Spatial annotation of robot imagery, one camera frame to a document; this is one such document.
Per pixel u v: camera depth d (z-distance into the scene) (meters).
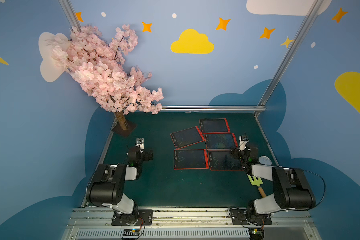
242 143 0.82
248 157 0.73
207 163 0.93
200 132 1.11
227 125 1.16
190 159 0.96
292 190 0.46
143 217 0.74
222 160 0.96
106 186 0.45
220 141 1.05
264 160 0.90
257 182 0.86
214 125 1.15
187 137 1.07
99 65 0.64
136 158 0.72
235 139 1.07
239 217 0.75
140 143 0.81
